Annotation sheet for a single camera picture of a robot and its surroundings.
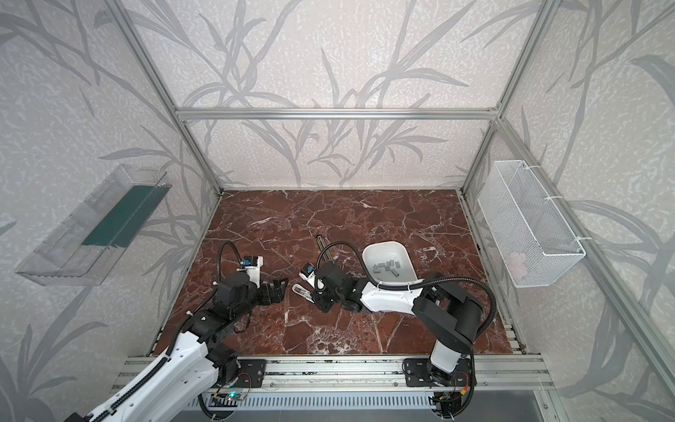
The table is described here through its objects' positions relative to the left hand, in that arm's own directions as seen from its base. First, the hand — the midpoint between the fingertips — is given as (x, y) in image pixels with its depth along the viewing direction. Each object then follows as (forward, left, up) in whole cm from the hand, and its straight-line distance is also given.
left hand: (280, 272), depth 82 cm
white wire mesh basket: (-3, -66, +25) cm, 70 cm away
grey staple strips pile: (+8, -37, -11) cm, 39 cm away
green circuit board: (-32, +8, -9) cm, 34 cm away
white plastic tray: (+13, -33, -9) cm, 36 cm away
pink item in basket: (-2, -69, +11) cm, 70 cm away
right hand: (-2, -10, -5) cm, 12 cm away
